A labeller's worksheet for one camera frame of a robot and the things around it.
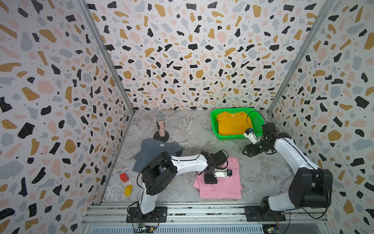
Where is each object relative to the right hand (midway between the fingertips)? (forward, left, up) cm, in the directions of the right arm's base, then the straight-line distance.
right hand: (249, 149), depth 87 cm
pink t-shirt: (-20, +14, -10) cm, 26 cm away
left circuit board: (-40, +58, -11) cm, 71 cm away
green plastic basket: (+27, -12, -2) cm, 29 cm away
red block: (-16, +73, -6) cm, 75 cm away
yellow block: (-23, +69, -7) cm, 73 cm away
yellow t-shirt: (+25, +5, -5) cm, 26 cm away
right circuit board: (-38, -6, -11) cm, 40 cm away
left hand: (-13, +21, -8) cm, 26 cm away
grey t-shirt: (+5, +63, -7) cm, 64 cm away
